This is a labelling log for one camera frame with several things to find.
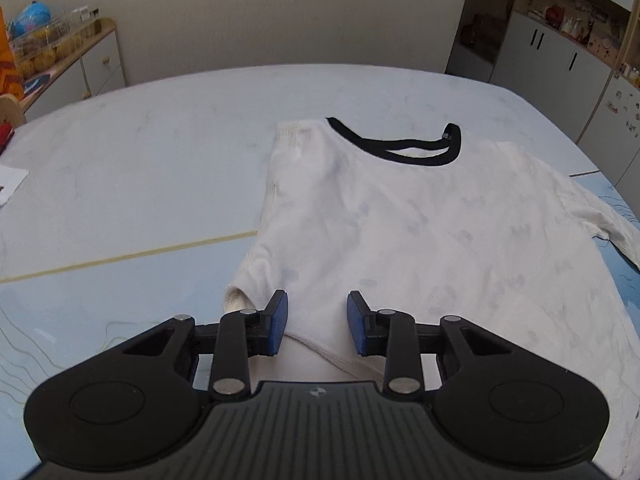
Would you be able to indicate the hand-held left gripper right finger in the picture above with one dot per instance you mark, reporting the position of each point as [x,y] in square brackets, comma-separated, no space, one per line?
[356,322]

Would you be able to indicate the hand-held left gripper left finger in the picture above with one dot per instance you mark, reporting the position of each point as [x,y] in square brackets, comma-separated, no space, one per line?
[278,322]

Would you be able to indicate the white fridge with magnets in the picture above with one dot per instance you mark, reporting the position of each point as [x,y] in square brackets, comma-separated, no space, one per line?
[617,120]

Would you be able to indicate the round wooden object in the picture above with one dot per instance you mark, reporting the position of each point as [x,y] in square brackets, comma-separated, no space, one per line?
[11,112]

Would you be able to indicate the white paper sheet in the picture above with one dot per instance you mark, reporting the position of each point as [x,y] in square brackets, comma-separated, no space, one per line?
[11,182]

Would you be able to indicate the blue globe toy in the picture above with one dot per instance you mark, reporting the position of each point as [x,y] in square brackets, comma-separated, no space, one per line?
[30,17]

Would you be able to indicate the red object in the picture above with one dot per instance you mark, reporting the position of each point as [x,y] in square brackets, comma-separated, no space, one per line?
[5,135]

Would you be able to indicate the marbled blue white tablecloth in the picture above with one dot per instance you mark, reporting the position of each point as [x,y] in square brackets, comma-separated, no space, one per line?
[125,160]

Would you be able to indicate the shelf ornaments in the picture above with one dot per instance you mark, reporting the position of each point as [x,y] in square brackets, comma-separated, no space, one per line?
[575,22]

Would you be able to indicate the white wooden-top sideboard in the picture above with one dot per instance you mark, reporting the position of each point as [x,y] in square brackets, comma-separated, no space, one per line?
[100,70]

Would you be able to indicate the orange patterned object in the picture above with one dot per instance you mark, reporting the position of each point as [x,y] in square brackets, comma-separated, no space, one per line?
[9,70]

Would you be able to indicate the white black-collar t-shirt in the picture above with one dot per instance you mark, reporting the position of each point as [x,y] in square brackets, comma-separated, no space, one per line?
[400,220]

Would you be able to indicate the clear box of yellow items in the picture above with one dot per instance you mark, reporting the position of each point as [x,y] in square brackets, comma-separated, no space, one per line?
[47,50]

